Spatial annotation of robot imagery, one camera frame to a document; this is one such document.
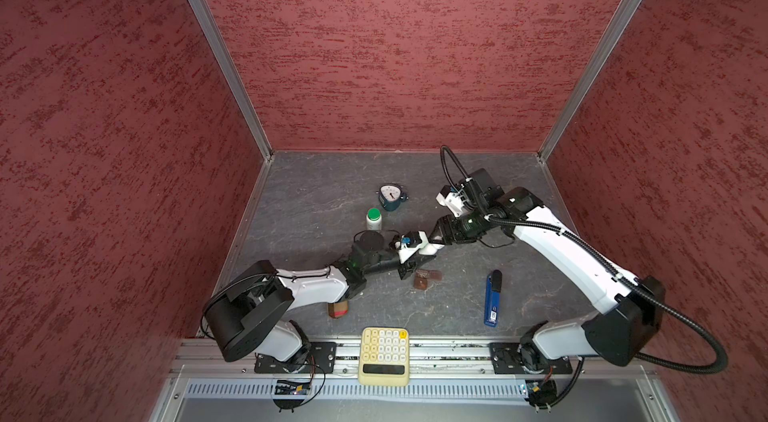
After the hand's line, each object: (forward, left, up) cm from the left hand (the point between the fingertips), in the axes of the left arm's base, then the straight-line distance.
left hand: (430, 252), depth 78 cm
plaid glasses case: (-12, +25, -12) cm, 30 cm away
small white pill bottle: (-1, +1, +5) cm, 5 cm away
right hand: (-1, -1, +6) cm, 6 cm away
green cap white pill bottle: (+13, +16, -5) cm, 22 cm away
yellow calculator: (-23, +12, -11) cm, 28 cm away
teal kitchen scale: (+26, +11, -10) cm, 30 cm away
